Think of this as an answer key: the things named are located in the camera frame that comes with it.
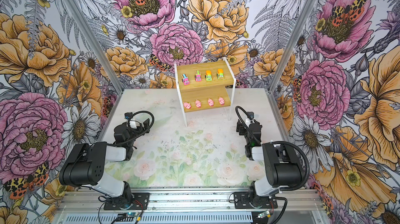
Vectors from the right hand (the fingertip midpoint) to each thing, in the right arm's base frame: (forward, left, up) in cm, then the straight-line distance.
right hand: (245, 123), depth 94 cm
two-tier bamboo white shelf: (+6, +24, +26) cm, 36 cm away
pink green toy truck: (+9, +27, +28) cm, 40 cm away
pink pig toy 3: (+7, +20, +11) cm, 24 cm away
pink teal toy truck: (+8, +33, +28) cm, 44 cm away
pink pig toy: (+6, +34, +11) cm, 36 cm away
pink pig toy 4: (+9, +14, +11) cm, 20 cm away
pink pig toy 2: (+6, +28, +11) cm, 31 cm away
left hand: (+2, +61, +1) cm, 61 cm away
